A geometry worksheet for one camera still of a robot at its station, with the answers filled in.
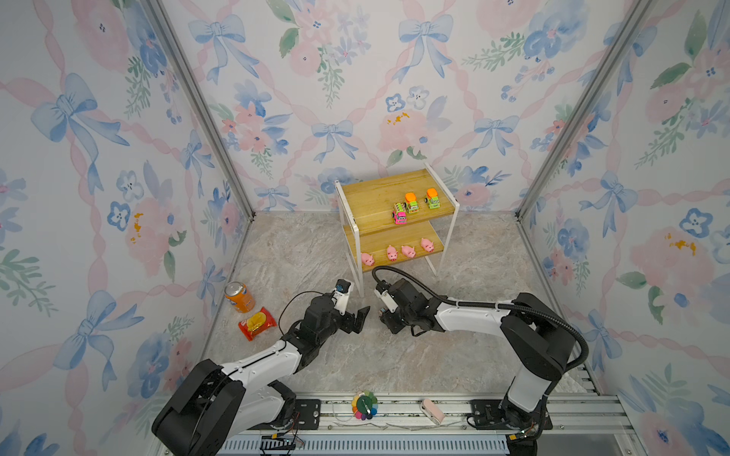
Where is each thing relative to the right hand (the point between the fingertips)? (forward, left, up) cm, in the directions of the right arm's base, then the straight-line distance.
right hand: (384, 314), depth 91 cm
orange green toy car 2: (+15, -7, +34) cm, 38 cm away
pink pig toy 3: (+12, -2, +17) cm, 20 cm away
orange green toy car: (+17, -12, +34) cm, 40 cm away
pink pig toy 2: (+12, -7, +17) cm, 22 cm away
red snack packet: (-4, +39, +2) cm, 39 cm away
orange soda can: (0, +44, +9) cm, 44 cm away
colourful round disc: (-26, +5, 0) cm, 27 cm away
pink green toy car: (+11, -3, +34) cm, 36 cm away
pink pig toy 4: (+9, +5, +17) cm, 20 cm away
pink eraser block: (-27, -12, +1) cm, 29 cm away
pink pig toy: (+15, -13, +17) cm, 26 cm away
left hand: (+1, +8, +8) cm, 12 cm away
